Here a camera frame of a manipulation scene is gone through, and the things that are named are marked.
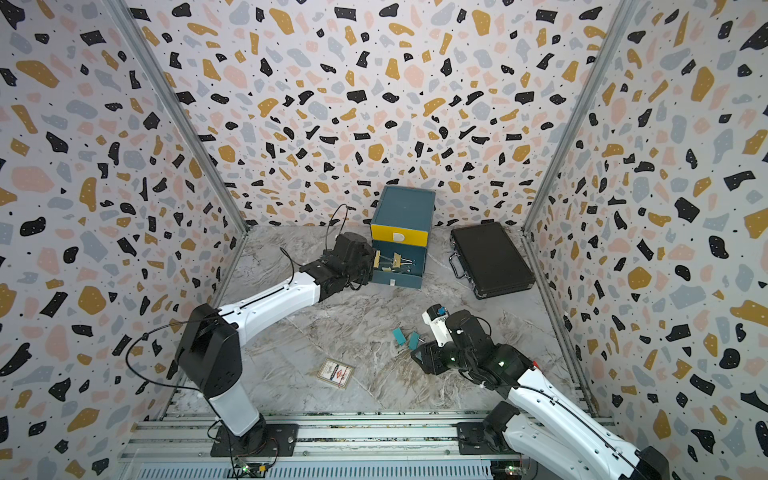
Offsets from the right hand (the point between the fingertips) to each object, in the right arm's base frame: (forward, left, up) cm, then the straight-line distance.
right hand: (418, 353), depth 74 cm
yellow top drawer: (+36, +6, +5) cm, 37 cm away
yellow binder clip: (+35, +7, -7) cm, 37 cm away
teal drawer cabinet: (+38, +6, +9) cm, 39 cm away
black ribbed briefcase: (+40, -25, -10) cm, 48 cm away
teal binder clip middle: (+10, +1, -14) cm, 17 cm away
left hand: (+27, +11, +8) cm, 30 cm away
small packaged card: (-1, +23, -12) cm, 26 cm away
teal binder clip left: (+11, +6, -14) cm, 19 cm away
